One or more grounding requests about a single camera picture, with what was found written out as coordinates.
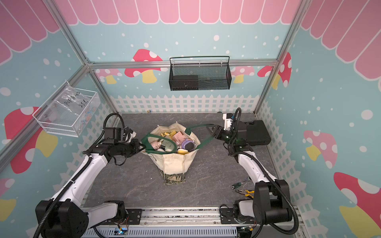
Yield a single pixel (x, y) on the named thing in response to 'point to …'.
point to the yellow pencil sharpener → (182, 151)
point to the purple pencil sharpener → (189, 145)
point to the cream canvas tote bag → (173, 166)
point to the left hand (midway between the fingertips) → (145, 148)
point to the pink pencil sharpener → (178, 138)
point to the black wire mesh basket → (199, 73)
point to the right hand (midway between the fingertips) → (209, 126)
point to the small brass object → (148, 111)
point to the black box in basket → (185, 82)
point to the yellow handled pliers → (245, 192)
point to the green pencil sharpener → (168, 144)
